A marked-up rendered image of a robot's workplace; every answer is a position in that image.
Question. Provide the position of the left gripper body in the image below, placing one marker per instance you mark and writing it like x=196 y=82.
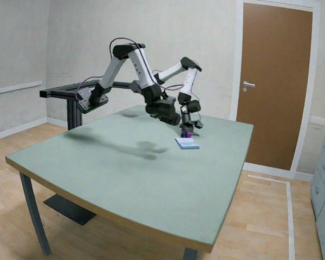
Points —
x=186 y=124

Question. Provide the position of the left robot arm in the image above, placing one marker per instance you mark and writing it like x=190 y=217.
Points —
x=184 y=96

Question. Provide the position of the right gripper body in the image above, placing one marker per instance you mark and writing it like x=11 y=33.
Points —
x=175 y=121

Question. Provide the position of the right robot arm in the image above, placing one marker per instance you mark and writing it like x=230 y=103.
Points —
x=151 y=92

